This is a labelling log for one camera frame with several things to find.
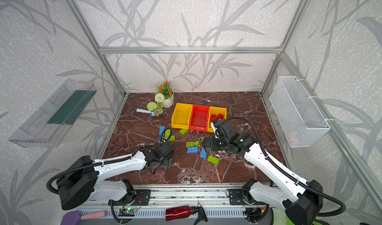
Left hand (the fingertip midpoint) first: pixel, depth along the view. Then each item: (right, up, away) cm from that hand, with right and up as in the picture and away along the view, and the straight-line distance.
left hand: (167, 157), depth 86 cm
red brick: (+34, +23, +17) cm, 44 cm away
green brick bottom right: (+27, -1, -2) cm, 27 cm away
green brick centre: (+13, +6, +5) cm, 16 cm away
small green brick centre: (+17, +7, +4) cm, 19 cm away
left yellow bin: (+6, +22, +16) cm, 28 cm away
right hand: (+25, +13, -10) cm, 30 cm away
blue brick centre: (+15, +4, +3) cm, 16 cm away
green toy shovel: (-17, +30, +25) cm, 43 cm away
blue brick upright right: (+22, +2, +1) cm, 22 cm away
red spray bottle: (+7, -19, -20) cm, 28 cm away
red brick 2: (+28, +22, +16) cm, 39 cm away
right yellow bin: (+31, +26, +16) cm, 44 cm away
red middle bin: (+19, +21, +19) cm, 34 cm away
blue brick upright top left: (-6, +15, +13) cm, 21 cm away
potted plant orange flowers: (-5, +42, +17) cm, 46 cm away
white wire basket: (+62, +23, -25) cm, 71 cm away
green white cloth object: (+57, -22, -19) cm, 64 cm away
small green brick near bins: (+9, +13, +10) cm, 19 cm away
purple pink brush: (-39, -21, -19) cm, 48 cm away
